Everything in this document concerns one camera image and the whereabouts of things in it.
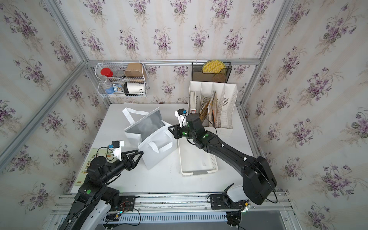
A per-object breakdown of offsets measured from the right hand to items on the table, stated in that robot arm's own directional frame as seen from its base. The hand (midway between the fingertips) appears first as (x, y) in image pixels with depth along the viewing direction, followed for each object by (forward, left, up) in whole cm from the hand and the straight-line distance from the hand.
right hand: (170, 128), depth 77 cm
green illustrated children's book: (-6, +51, -21) cm, 56 cm away
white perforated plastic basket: (-9, -14, -23) cm, 29 cm away
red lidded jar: (+36, +44, +12) cm, 58 cm away
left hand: (-15, +13, -3) cm, 20 cm away
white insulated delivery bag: (-6, +8, +1) cm, 10 cm away
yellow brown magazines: (+15, -23, -2) cm, 27 cm away
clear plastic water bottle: (+27, +42, +6) cm, 50 cm away
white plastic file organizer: (+33, -37, -4) cm, 49 cm away
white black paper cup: (+29, +26, +4) cm, 39 cm away
